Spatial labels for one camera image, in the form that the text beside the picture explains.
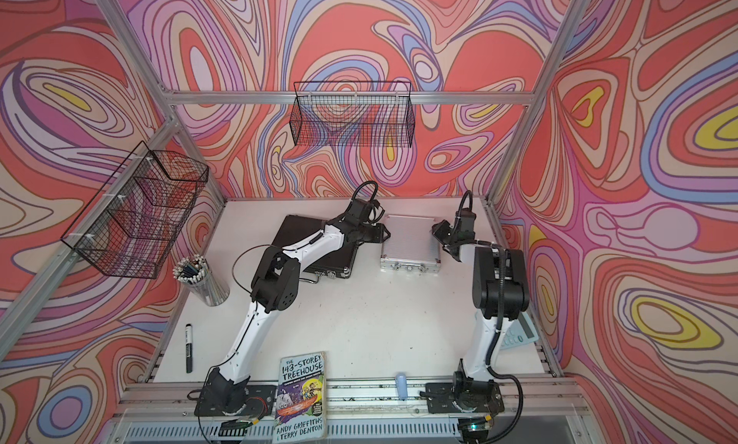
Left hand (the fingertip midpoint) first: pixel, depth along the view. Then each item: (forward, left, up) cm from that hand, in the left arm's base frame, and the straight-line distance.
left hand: (393, 236), depth 100 cm
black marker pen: (-30, +63, -7) cm, 71 cm away
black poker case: (-13, +19, +1) cm, 23 cm away
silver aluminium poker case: (-2, -7, -4) cm, 8 cm away
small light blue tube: (-46, 0, -4) cm, 47 cm away
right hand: (+3, -15, -1) cm, 16 cm away
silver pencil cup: (-19, +59, +8) cm, 63 cm away
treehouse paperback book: (-52, +25, -4) cm, 58 cm away
